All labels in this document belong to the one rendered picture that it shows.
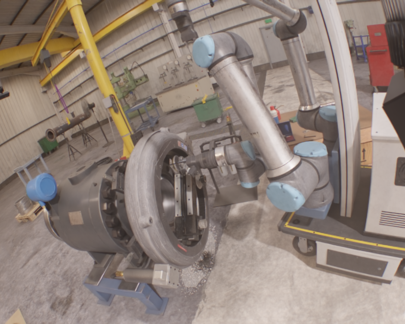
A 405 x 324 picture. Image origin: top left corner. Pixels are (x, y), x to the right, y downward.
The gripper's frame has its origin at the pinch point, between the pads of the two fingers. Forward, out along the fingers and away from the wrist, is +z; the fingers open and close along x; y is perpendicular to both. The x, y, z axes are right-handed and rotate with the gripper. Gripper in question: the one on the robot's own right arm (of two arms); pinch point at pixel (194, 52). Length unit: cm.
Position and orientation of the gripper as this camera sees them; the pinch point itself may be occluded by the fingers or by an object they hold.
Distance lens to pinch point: 105.2
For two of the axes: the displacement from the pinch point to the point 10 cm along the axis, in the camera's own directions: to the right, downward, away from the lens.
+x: -9.2, 2.1, 3.2
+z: 3.4, 8.5, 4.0
